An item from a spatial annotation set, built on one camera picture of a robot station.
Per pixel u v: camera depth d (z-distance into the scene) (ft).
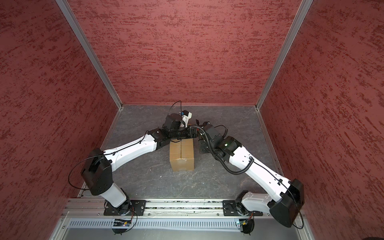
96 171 1.44
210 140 1.80
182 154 2.49
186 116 2.42
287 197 1.26
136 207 2.44
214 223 2.54
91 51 2.88
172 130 2.07
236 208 2.14
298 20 2.49
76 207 2.49
